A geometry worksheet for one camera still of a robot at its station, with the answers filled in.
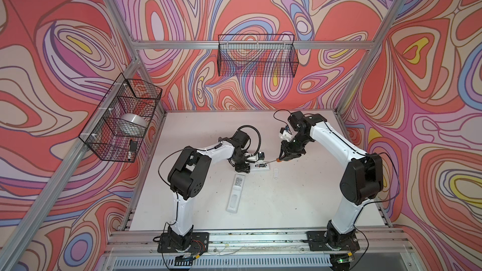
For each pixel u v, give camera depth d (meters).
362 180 0.47
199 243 0.73
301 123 0.64
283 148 0.80
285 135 0.82
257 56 0.96
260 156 0.84
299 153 0.75
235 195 0.84
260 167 0.93
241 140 0.79
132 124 0.70
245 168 0.84
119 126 0.71
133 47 0.89
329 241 0.68
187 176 0.52
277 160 0.84
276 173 0.93
